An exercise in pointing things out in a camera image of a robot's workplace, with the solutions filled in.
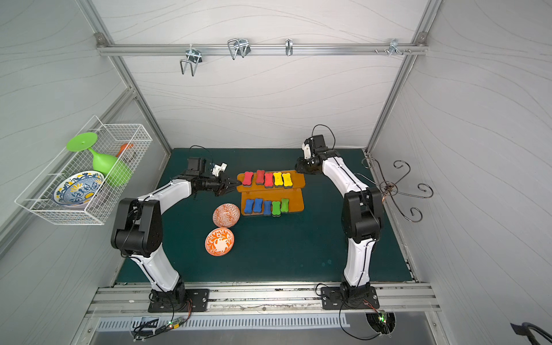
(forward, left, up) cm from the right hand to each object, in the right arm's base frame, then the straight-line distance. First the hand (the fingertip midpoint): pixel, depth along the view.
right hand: (300, 165), depth 95 cm
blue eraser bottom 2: (-15, +19, -11) cm, 26 cm away
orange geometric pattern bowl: (-20, +32, -12) cm, 40 cm away
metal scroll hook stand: (-23, -28, +17) cm, 40 cm away
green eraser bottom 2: (-14, +6, -12) cm, 19 cm away
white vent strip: (-56, -6, -15) cm, 58 cm away
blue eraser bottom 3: (-16, +14, -11) cm, 24 cm away
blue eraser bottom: (-15, +23, -12) cm, 30 cm away
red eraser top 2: (-11, +13, +1) cm, 17 cm away
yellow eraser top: (-9, +9, +1) cm, 13 cm away
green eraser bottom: (-17, +10, -11) cm, 23 cm away
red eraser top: (-9, +17, +1) cm, 19 cm away
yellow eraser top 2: (-10, +6, +1) cm, 11 cm away
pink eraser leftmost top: (-10, +22, +1) cm, 24 cm away
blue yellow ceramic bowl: (-31, +66, +22) cm, 77 cm away
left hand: (-12, +25, +1) cm, 28 cm away
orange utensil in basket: (-11, +66, +19) cm, 69 cm away
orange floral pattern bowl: (-32, +33, -12) cm, 47 cm away
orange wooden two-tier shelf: (-6, +15, -14) cm, 21 cm away
